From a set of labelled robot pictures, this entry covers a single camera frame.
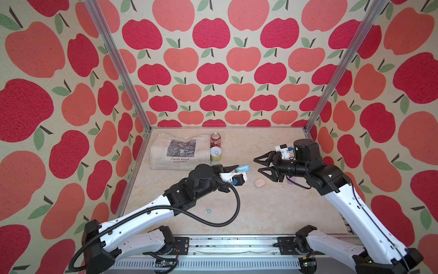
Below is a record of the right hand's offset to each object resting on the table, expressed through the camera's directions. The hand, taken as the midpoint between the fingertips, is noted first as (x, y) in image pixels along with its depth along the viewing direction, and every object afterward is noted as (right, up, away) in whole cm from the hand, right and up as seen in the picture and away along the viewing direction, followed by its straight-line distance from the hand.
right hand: (256, 167), depth 65 cm
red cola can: (-17, +11, +37) cm, 42 cm away
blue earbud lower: (-20, -25, +19) cm, 37 cm away
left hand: (-7, -1, 0) cm, 7 cm away
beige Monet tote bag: (-40, +4, +34) cm, 52 cm away
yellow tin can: (-17, +3, +36) cm, 40 cm away
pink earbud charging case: (+8, -12, +27) cm, 31 cm away
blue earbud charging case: (-6, 0, -1) cm, 6 cm away
